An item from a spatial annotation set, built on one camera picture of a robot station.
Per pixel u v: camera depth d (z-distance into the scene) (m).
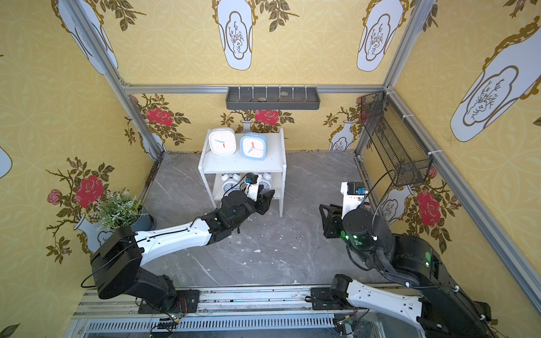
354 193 0.47
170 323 0.72
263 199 0.69
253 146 0.70
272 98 0.92
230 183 0.79
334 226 0.49
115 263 0.42
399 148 0.86
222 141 0.71
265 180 0.78
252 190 0.68
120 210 0.77
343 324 0.73
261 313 0.72
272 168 0.70
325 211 0.57
